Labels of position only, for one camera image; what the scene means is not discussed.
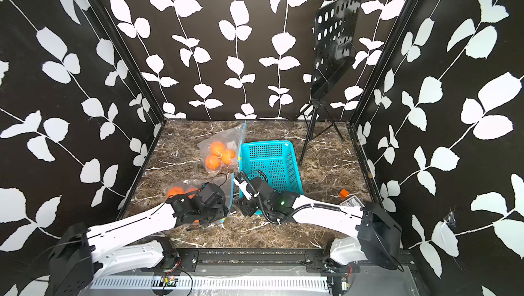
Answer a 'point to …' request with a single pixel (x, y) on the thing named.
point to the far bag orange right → (226, 155)
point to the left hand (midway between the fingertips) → (228, 210)
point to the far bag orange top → (217, 147)
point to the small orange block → (344, 193)
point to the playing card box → (353, 201)
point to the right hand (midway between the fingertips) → (239, 195)
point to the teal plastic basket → (273, 161)
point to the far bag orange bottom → (213, 161)
